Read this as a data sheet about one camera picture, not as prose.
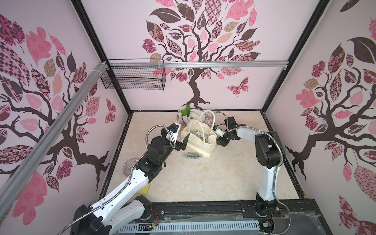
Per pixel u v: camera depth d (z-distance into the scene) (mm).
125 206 567
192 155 926
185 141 654
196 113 1136
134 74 949
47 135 525
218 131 924
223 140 920
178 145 645
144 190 801
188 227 698
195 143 903
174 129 589
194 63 924
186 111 1170
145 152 576
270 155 549
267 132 591
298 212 729
